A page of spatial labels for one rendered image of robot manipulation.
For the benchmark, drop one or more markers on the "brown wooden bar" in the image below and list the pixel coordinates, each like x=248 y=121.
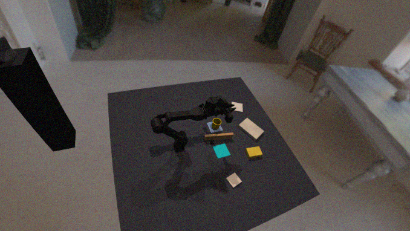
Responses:
x=218 y=136

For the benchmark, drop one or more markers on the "yellow cup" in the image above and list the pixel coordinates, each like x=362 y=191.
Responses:
x=216 y=123

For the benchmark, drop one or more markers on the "yellow rectangular block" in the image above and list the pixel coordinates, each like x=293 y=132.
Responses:
x=253 y=152

